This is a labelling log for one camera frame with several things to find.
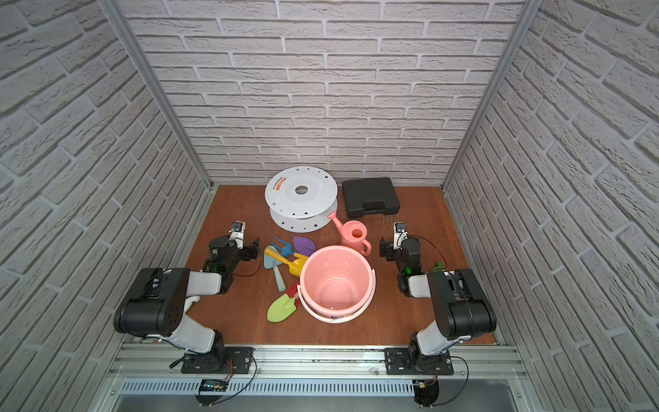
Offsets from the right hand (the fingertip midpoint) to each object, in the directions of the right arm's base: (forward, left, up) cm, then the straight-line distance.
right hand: (399, 236), depth 95 cm
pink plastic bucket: (-15, +25, -5) cm, 29 cm away
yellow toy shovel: (-7, +40, -5) cm, 41 cm away
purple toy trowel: (+1, +37, -5) cm, 37 cm away
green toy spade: (-22, +44, -6) cm, 50 cm away
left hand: (+4, +61, +2) cm, 61 cm away
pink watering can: (-1, +18, +5) cm, 18 cm away
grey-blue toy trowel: (-5, +50, -5) cm, 50 cm away
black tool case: (+23, +8, -2) cm, 24 cm away
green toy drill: (-11, -14, -6) cm, 18 cm away
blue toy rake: (0, +43, -5) cm, 43 cm away
